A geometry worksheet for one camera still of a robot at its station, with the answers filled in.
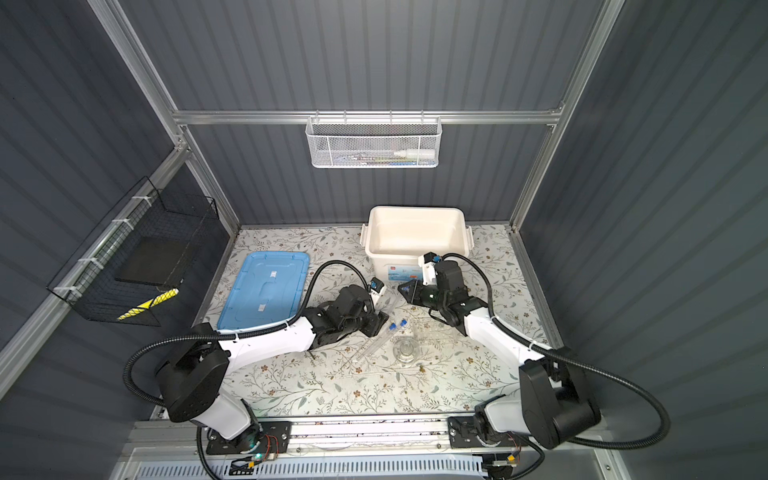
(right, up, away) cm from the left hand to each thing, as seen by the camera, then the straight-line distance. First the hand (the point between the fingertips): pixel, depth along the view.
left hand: (381, 311), depth 86 cm
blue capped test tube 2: (+7, -5, +8) cm, 12 cm away
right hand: (+6, +6, -2) cm, 9 cm away
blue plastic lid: (-40, +4, +17) cm, 44 cm away
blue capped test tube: (-2, -11, +3) cm, 11 cm away
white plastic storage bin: (+4, +23, +26) cm, 35 cm away
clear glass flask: (+7, -10, -3) cm, 13 cm away
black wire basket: (-61, +11, -24) cm, 66 cm away
